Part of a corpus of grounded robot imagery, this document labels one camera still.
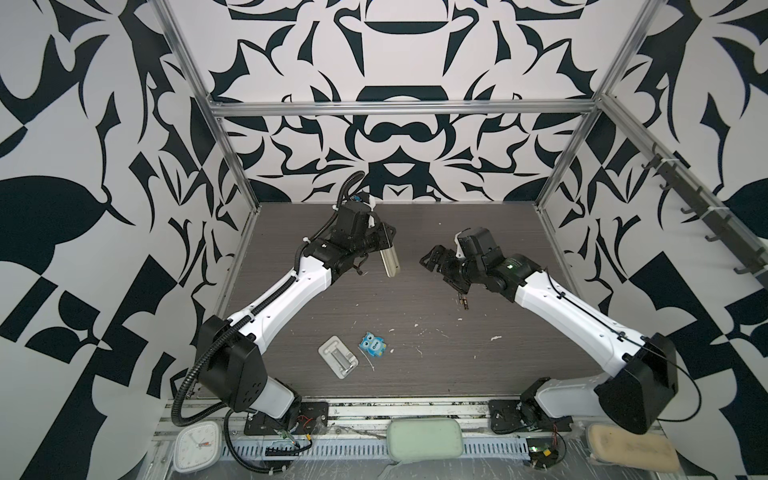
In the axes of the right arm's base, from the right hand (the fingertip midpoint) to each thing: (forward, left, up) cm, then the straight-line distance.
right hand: (429, 266), depth 78 cm
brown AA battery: (0, -13, -21) cm, 24 cm away
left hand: (+8, +8, +7) cm, 14 cm away
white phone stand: (-16, +25, -19) cm, 35 cm away
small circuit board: (-38, -25, -22) cm, 50 cm away
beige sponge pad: (-38, -46, -17) cm, 62 cm away
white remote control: (0, +10, +3) cm, 10 cm away
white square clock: (-36, +54, -15) cm, 67 cm away
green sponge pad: (-35, +3, -18) cm, 40 cm away
